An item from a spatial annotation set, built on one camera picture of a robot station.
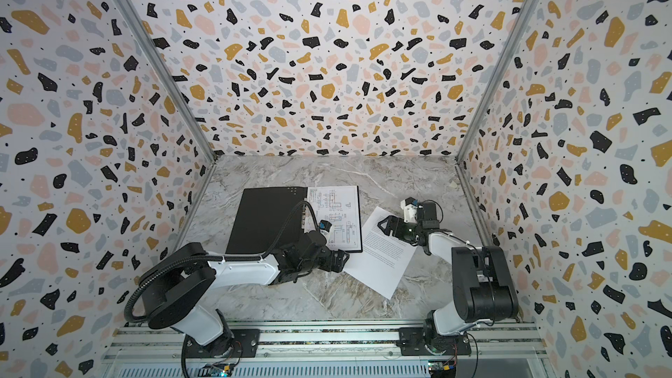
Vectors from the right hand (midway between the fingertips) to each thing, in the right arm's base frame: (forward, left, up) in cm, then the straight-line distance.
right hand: (385, 221), depth 92 cm
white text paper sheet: (-10, 0, -8) cm, 13 cm away
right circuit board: (-42, -14, -8) cm, 45 cm away
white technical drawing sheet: (+10, +18, -7) cm, 21 cm away
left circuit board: (-43, +47, -6) cm, 64 cm away
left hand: (-11, +15, 0) cm, 19 cm away
